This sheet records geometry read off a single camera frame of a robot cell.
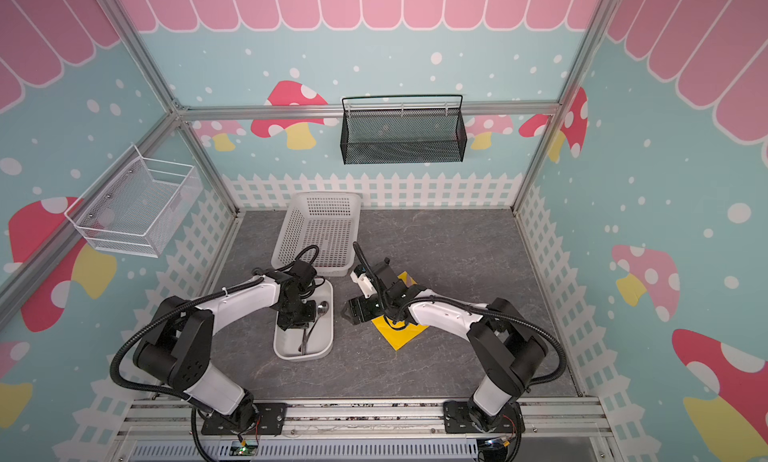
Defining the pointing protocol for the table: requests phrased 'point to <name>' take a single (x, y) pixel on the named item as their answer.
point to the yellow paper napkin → (394, 336)
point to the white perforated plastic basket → (320, 227)
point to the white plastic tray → (286, 343)
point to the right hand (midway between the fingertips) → (350, 309)
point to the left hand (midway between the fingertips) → (307, 329)
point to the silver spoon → (321, 310)
